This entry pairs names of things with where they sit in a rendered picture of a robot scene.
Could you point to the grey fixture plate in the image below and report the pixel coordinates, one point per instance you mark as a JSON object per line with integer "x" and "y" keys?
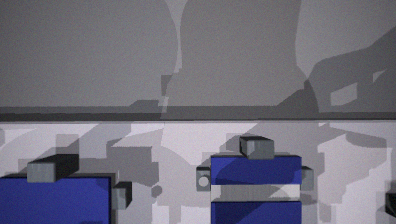
{"x": 354, "y": 162}

